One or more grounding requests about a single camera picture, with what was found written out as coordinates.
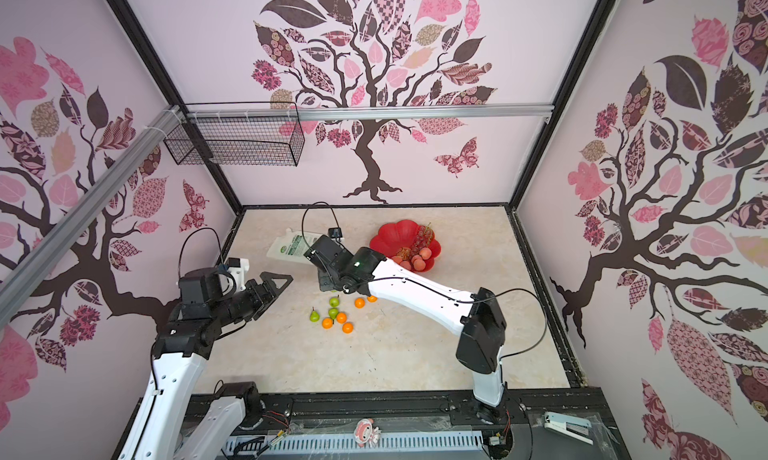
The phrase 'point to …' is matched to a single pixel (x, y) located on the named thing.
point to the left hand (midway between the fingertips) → (287, 292)
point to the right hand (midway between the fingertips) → (330, 271)
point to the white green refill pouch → (291, 246)
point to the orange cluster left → (327, 323)
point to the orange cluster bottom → (347, 327)
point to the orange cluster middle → (359, 303)
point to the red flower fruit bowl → (392, 237)
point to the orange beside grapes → (372, 299)
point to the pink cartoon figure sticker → (366, 433)
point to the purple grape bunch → (423, 239)
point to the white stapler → (571, 426)
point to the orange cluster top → (341, 318)
